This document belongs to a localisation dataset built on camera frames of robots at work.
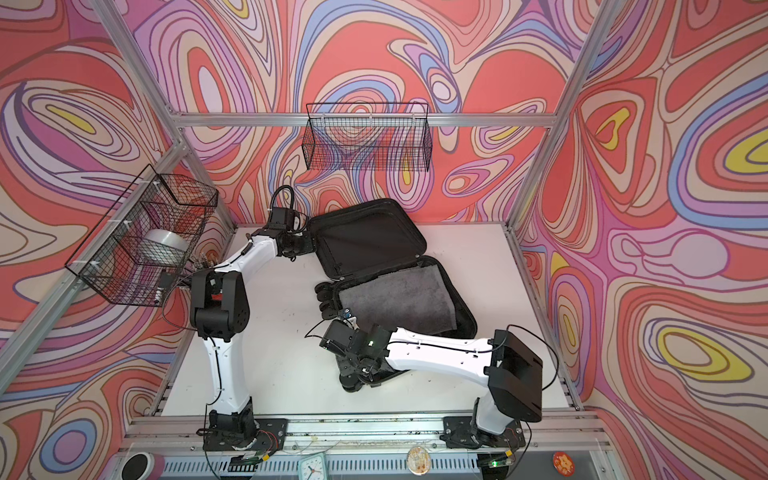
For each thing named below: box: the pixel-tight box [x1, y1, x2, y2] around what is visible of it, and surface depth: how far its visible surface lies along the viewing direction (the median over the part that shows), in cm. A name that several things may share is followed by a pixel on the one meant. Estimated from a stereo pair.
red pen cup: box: [201, 252, 215, 268], surface depth 89 cm
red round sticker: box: [552, 451, 575, 477], surface depth 70 cm
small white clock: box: [298, 452, 328, 480], surface depth 69 cm
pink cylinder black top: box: [120, 452, 165, 480], surface depth 67 cm
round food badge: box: [406, 446, 431, 476], surface depth 71 cm
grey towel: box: [338, 265, 458, 332], surface depth 88 cm
